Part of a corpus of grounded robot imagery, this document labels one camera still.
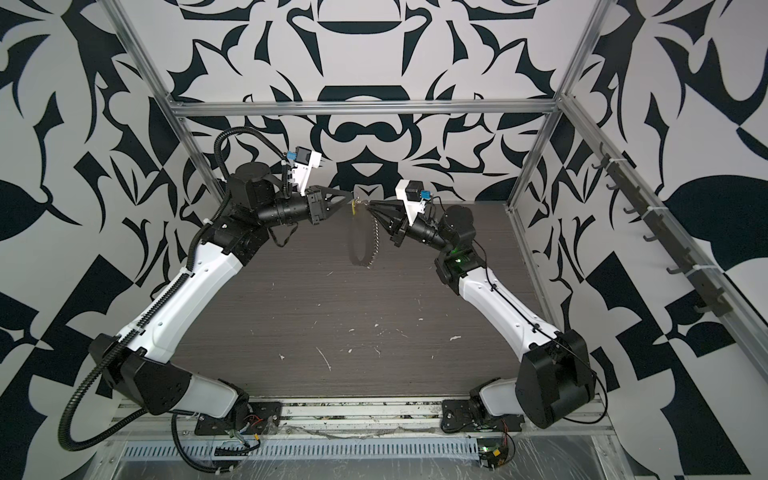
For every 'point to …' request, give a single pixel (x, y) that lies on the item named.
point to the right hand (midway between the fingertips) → (373, 205)
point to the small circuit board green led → (492, 452)
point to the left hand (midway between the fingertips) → (352, 188)
